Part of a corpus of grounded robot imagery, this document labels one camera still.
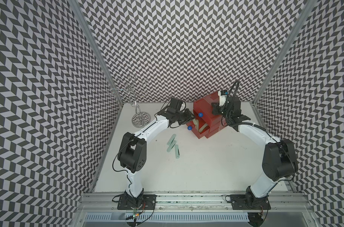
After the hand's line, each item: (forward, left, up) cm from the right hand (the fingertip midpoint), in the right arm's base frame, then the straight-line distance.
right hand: (211, 107), depth 91 cm
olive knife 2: (-7, +9, -9) cm, 15 cm away
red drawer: (-10, +12, -7) cm, 18 cm away
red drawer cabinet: (-8, +3, -6) cm, 10 cm away
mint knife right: (-22, +22, -18) cm, 36 cm away
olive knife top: (-9, +5, -9) cm, 14 cm away
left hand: (-8, +11, 0) cm, 14 cm away
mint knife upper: (-13, +27, -18) cm, 35 cm away
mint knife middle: (-18, +26, -17) cm, 36 cm away
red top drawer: (+3, +4, -4) cm, 7 cm away
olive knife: (-10, +11, -2) cm, 15 cm away
